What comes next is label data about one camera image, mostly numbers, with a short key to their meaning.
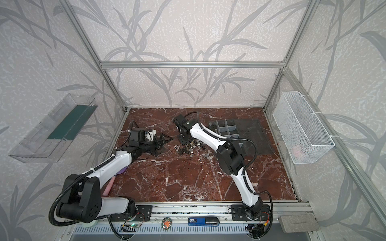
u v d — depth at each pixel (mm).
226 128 1036
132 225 708
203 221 678
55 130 668
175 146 978
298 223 684
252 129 1081
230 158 543
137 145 679
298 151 732
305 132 619
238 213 735
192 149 963
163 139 770
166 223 707
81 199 414
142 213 729
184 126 677
